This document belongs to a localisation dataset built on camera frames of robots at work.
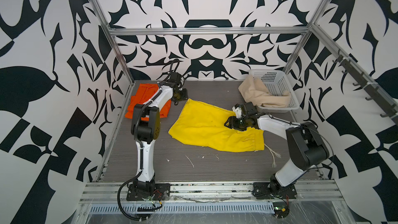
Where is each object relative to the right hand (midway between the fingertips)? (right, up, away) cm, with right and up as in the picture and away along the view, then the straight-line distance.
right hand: (228, 123), depth 93 cm
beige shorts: (+19, +20, +8) cm, 29 cm away
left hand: (-26, +18, +7) cm, 32 cm away
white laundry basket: (+40, +26, +23) cm, 53 cm away
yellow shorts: (-15, -1, +3) cm, 15 cm away
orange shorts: (-56, +19, +18) cm, 62 cm away
